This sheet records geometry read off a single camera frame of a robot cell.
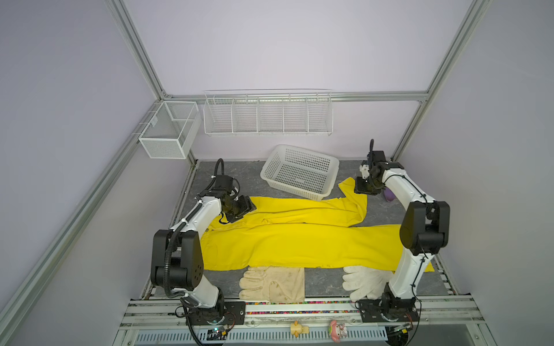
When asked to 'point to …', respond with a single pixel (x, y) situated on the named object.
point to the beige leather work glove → (273, 284)
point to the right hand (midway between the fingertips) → (359, 188)
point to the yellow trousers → (286, 232)
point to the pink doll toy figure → (337, 331)
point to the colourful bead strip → (303, 312)
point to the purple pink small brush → (389, 194)
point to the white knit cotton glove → (363, 282)
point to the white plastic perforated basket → (299, 171)
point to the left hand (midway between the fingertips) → (251, 211)
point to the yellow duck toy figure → (296, 329)
